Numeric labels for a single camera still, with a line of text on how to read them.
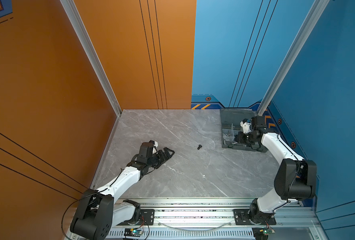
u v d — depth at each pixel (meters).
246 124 0.83
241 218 0.72
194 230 0.71
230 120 1.29
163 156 0.76
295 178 0.45
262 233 0.71
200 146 0.99
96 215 0.40
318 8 0.70
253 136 0.68
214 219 0.75
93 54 0.87
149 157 0.70
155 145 0.83
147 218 0.74
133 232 0.71
